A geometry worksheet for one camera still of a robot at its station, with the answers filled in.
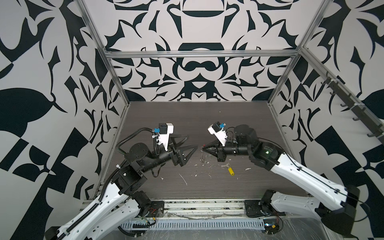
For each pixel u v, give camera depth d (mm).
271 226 709
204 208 759
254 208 743
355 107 588
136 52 912
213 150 633
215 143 591
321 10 745
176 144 604
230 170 869
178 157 494
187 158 514
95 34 825
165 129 502
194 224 649
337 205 392
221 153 563
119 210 575
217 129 569
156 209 730
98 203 433
